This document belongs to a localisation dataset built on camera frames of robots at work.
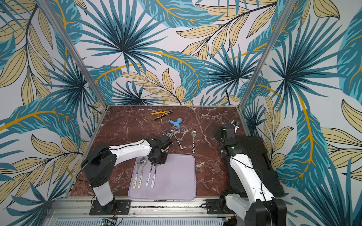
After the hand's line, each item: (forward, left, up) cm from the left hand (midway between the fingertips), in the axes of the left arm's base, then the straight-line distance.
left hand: (161, 163), depth 87 cm
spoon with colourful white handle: (+1, +11, 0) cm, 11 cm away
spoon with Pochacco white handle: (-9, +3, 0) cm, 10 cm away
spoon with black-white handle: (+23, -21, -1) cm, 31 cm away
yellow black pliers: (+42, +1, 0) cm, 42 cm away
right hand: (+13, -37, +18) cm, 43 cm away
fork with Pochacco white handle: (-8, +6, 0) cm, 10 cm away
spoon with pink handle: (+23, -6, -2) cm, 24 cm away
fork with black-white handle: (+24, -8, -2) cm, 25 cm away
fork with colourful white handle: (+1, +14, -1) cm, 14 cm away
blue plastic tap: (+31, -9, 0) cm, 32 cm away
